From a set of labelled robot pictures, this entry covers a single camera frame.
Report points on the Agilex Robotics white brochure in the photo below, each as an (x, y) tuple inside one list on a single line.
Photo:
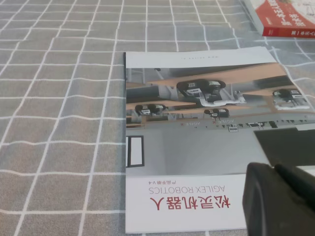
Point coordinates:
[(194, 122)]

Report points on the grey checked tablecloth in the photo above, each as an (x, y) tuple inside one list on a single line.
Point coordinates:
[(61, 99)]

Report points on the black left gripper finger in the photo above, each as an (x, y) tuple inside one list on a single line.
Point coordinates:
[(279, 201)]

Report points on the red and white book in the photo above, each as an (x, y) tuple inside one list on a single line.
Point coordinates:
[(283, 18)]

